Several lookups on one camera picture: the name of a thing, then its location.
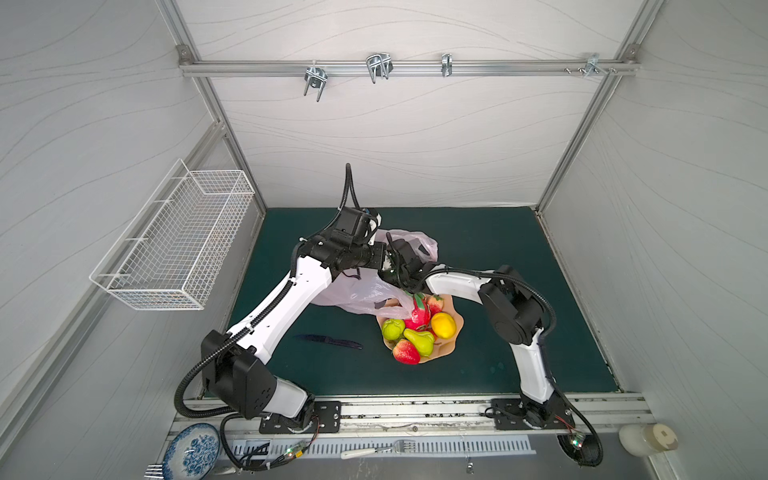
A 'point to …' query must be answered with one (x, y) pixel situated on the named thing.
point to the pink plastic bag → (364, 290)
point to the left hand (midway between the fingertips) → (387, 249)
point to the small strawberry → (435, 304)
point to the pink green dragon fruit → (421, 314)
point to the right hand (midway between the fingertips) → (356, 281)
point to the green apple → (393, 328)
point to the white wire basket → (172, 254)
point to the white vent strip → (332, 448)
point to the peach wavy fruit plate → (442, 347)
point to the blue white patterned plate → (191, 452)
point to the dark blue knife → (331, 340)
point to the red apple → (405, 352)
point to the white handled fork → (402, 446)
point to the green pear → (423, 341)
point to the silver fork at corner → (154, 470)
